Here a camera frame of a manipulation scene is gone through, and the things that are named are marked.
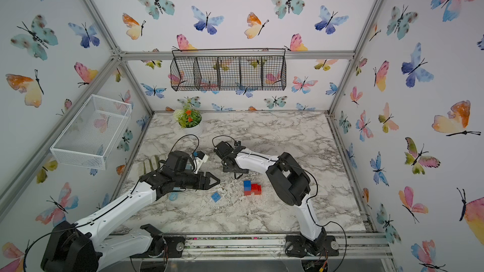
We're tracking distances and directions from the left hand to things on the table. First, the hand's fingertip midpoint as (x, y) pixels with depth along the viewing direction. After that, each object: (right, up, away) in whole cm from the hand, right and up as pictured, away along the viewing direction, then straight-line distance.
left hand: (216, 180), depth 78 cm
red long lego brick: (+16, -5, +6) cm, 18 cm away
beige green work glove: (-36, +3, +18) cm, 40 cm away
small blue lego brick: (-2, -10, +8) cm, 13 cm away
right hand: (+6, +3, +16) cm, 17 cm away
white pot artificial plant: (-17, +26, +20) cm, 37 cm away
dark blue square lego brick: (+12, -3, +2) cm, 13 cm away
